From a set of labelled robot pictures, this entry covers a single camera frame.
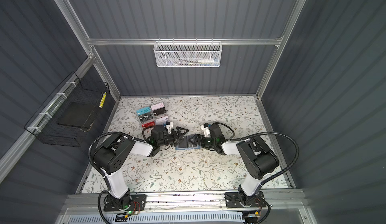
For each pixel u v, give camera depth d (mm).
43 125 613
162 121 1020
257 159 482
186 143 932
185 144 931
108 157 503
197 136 826
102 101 827
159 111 1014
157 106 1014
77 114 730
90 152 475
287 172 851
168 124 899
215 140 753
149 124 992
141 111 987
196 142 821
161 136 780
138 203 722
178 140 827
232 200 736
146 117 991
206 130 868
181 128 855
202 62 909
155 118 1020
